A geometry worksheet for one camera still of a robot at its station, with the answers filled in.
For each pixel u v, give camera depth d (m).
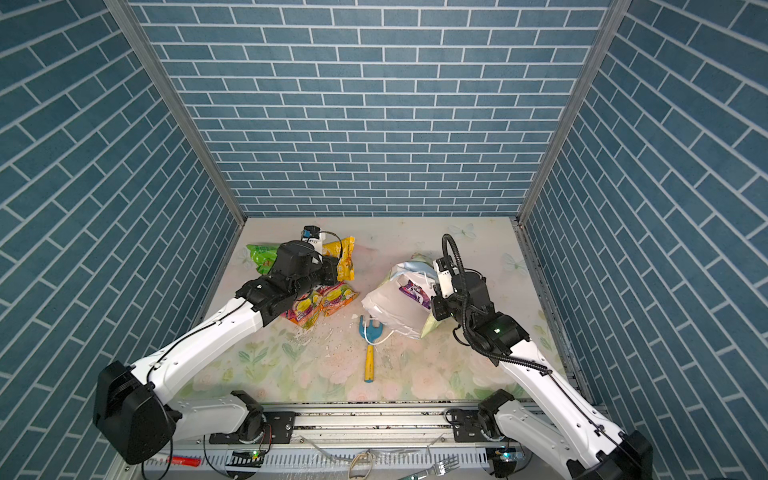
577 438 0.40
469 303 0.54
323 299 0.93
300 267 0.59
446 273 0.65
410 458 0.71
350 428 0.75
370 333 0.89
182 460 0.68
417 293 0.95
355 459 0.70
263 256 0.98
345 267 0.82
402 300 0.96
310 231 0.68
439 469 0.69
